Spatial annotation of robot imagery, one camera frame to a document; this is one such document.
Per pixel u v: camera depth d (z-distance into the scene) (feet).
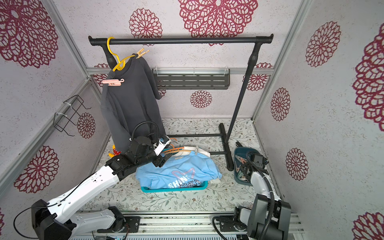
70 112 2.62
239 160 3.15
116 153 3.09
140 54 2.25
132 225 2.40
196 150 2.79
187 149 2.93
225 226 2.39
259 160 2.25
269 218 1.25
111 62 1.88
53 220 1.24
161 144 2.04
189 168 2.61
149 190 2.56
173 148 2.93
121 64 1.97
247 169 2.09
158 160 2.14
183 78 3.10
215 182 2.74
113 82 1.77
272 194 1.49
